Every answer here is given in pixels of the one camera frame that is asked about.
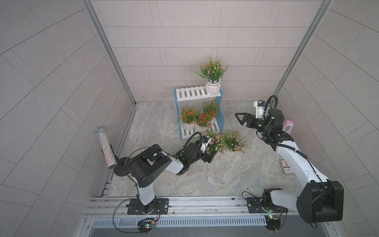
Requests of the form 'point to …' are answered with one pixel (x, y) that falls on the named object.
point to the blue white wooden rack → (189, 93)
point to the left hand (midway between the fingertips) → (214, 146)
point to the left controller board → (145, 225)
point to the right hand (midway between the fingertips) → (240, 114)
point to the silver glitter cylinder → (111, 161)
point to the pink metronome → (287, 126)
